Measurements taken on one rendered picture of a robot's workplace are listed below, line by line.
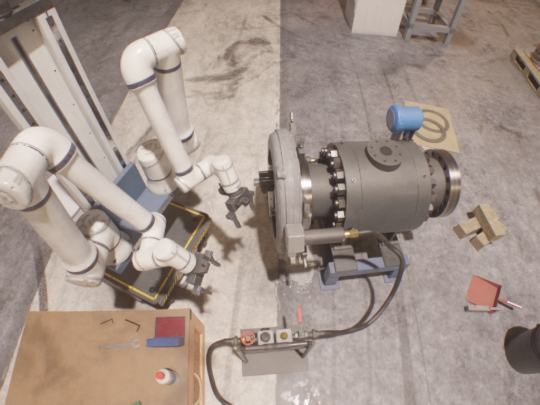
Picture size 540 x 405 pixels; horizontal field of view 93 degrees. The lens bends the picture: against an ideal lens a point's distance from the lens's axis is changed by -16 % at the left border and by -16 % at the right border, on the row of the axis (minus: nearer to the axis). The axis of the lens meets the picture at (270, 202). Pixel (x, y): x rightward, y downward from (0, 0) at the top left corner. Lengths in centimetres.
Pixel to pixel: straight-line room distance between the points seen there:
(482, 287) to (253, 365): 179
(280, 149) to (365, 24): 393
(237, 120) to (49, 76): 221
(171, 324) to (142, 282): 42
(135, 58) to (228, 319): 164
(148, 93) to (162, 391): 135
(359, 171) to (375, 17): 385
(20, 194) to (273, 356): 167
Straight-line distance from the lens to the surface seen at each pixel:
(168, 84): 137
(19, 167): 94
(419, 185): 178
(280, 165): 150
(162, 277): 198
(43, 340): 203
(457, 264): 268
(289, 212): 147
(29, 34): 135
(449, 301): 252
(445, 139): 359
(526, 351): 246
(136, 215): 122
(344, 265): 202
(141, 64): 123
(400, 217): 180
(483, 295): 269
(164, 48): 126
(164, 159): 164
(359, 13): 517
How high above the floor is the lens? 207
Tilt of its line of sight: 55 degrees down
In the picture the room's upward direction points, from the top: straight up
